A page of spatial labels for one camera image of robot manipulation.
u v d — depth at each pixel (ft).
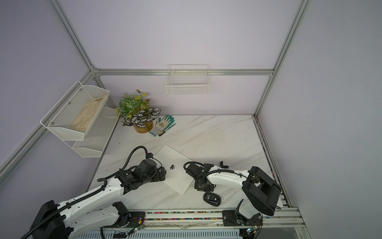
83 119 2.52
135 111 2.87
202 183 2.03
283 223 2.40
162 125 3.72
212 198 2.55
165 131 3.63
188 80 3.11
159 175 2.45
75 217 1.43
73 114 2.51
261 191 1.42
